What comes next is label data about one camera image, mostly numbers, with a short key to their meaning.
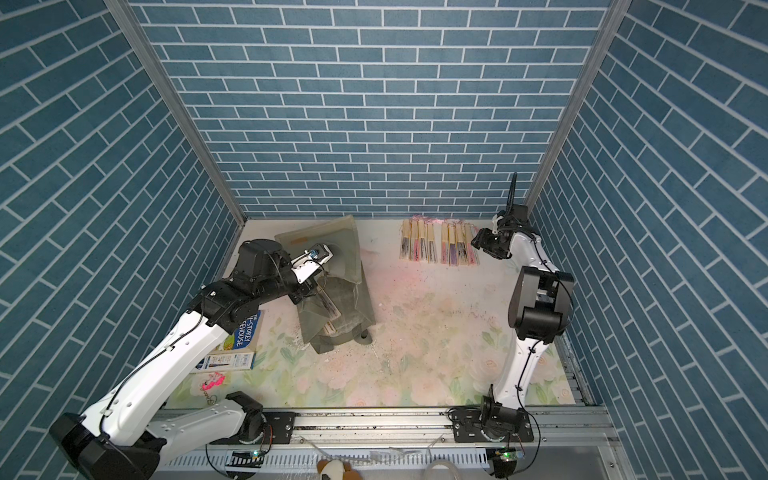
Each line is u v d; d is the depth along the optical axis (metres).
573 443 0.73
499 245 0.86
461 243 1.12
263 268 0.53
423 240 1.15
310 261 0.60
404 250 1.10
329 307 0.94
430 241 1.14
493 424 0.69
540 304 0.54
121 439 0.38
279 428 0.74
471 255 1.08
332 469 0.67
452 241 1.13
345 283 0.74
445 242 1.13
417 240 1.15
